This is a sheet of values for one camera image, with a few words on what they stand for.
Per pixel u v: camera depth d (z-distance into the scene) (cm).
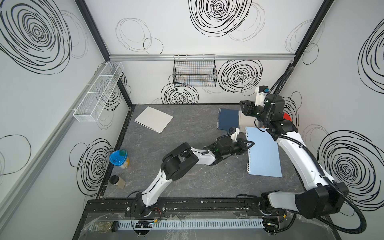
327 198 38
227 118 112
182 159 58
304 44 85
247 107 65
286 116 101
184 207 75
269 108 54
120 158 81
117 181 74
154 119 112
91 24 76
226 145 69
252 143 79
